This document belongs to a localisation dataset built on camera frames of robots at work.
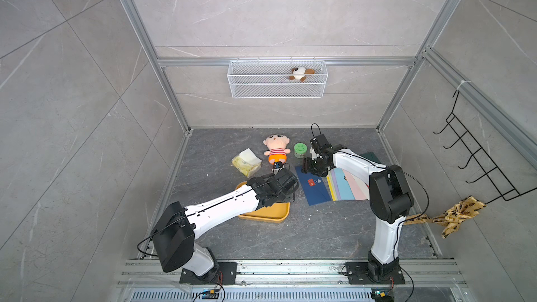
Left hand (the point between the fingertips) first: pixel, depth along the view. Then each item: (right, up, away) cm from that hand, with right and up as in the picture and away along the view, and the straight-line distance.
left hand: (291, 190), depth 80 cm
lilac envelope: (+22, -2, +16) cm, 27 cm away
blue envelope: (+12, -2, +16) cm, 20 cm away
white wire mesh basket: (-5, +50, +21) cm, 54 cm away
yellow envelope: (+20, -2, +15) cm, 25 cm away
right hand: (+9, +6, +16) cm, 20 cm away
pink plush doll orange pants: (-5, +18, +24) cm, 30 cm away
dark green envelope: (+45, +12, +27) cm, 54 cm away
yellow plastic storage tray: (-6, -12, +8) cm, 16 cm away
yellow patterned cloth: (+53, -7, -11) cm, 54 cm away
